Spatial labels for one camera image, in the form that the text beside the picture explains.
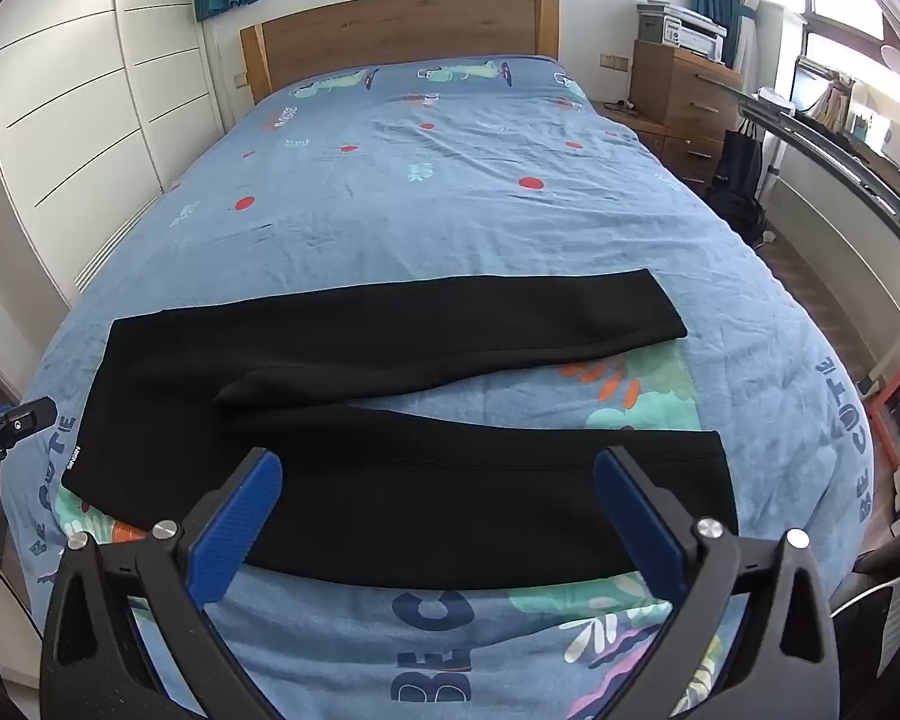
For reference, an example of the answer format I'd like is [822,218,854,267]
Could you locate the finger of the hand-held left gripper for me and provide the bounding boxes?
[0,396,59,458]

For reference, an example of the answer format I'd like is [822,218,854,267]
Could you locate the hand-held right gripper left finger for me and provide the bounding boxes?
[39,448,284,720]

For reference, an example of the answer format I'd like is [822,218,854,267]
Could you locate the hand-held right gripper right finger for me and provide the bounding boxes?
[592,446,841,720]

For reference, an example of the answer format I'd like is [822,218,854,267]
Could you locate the black pants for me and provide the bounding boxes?
[64,268,740,590]

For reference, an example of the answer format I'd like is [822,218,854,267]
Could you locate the red metal rack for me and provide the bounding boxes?
[862,330,900,533]

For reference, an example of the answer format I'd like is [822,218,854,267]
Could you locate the white wardrobe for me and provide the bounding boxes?
[0,0,222,308]

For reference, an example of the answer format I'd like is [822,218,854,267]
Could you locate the black backpack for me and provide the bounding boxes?
[709,186,767,247]

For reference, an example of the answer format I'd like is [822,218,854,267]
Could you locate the blue printed bed sheet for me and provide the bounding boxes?
[0,52,878,720]

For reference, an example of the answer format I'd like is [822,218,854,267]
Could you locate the black tote bag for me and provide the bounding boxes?
[718,127,764,196]

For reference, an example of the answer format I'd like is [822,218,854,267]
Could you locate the wooden nightstand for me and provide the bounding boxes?
[596,106,668,158]

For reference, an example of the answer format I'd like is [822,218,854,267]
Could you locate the grey desk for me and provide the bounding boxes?
[736,82,900,391]

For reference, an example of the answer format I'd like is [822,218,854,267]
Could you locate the wooden dresser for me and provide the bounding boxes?
[630,39,743,185]

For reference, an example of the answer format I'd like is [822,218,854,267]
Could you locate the white printer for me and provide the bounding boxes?
[637,3,728,61]

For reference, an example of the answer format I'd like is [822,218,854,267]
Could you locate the wooden headboard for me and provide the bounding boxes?
[240,0,561,104]

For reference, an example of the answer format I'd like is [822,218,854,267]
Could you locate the black cable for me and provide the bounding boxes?
[0,556,46,642]

